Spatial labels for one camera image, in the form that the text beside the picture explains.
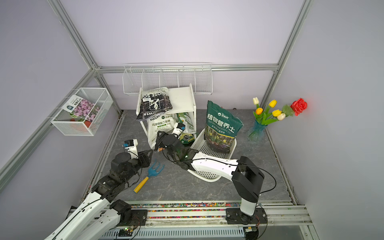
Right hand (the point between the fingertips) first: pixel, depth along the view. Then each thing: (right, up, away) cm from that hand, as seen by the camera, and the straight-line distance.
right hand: (159, 133), depth 76 cm
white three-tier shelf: (+12, +17, +3) cm, 21 cm away
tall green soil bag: (+33, +2, +6) cm, 34 cm away
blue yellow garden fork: (-8, -24, +14) cm, 29 cm away
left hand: (-4, -9, 0) cm, 10 cm away
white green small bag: (+14, +8, +8) cm, 18 cm away
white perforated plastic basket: (+21, -9, +23) cm, 32 cm away
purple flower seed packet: (-38, +13, -2) cm, 40 cm away
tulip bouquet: (+57, +9, +8) cm, 59 cm away
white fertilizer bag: (0, +5, +9) cm, 11 cm away
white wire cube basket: (-45, +4, -2) cm, 45 cm away
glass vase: (+57, -2, +21) cm, 61 cm away
